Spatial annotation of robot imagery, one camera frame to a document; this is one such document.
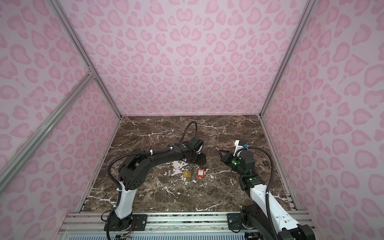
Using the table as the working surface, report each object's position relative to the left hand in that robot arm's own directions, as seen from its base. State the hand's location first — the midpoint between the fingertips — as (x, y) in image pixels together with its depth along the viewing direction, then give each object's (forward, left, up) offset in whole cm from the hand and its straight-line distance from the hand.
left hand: (205, 159), depth 91 cm
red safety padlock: (-7, +3, -2) cm, 8 cm away
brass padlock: (-7, +11, -2) cm, 13 cm away
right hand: (-2, -6, +14) cm, 16 cm away
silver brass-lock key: (-11, +7, -4) cm, 14 cm away
